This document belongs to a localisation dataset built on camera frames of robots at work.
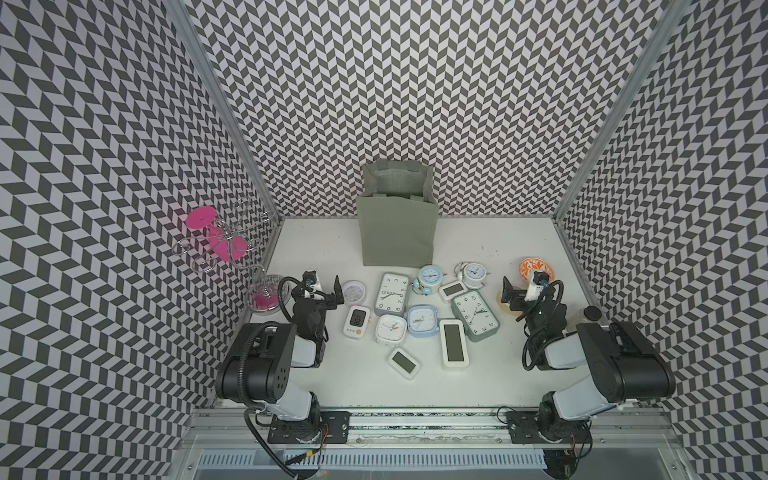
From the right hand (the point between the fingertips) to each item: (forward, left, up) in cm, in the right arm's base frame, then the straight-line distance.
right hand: (519, 280), depth 90 cm
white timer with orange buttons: (-11, +49, -5) cm, 51 cm away
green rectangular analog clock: (-1, +39, -5) cm, 39 cm away
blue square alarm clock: (-10, +30, -5) cm, 32 cm away
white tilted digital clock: (-22, +35, -7) cm, 42 cm away
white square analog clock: (-13, +39, -6) cm, 42 cm away
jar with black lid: (-12, -17, 0) cm, 20 cm away
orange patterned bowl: (+10, -10, -5) cm, 14 cm away
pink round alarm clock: (0, +52, -7) cm, 52 cm away
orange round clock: (-9, +6, 0) cm, 10 cm away
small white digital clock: (-1, +20, -4) cm, 21 cm away
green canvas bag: (+15, +36, +15) cm, 42 cm away
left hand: (+1, +60, +1) cm, 60 cm away
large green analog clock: (-7, +14, -6) cm, 17 cm away
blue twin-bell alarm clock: (+3, +27, -5) cm, 28 cm away
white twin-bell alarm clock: (+6, +13, -5) cm, 15 cm away
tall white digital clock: (-17, +21, -5) cm, 28 cm away
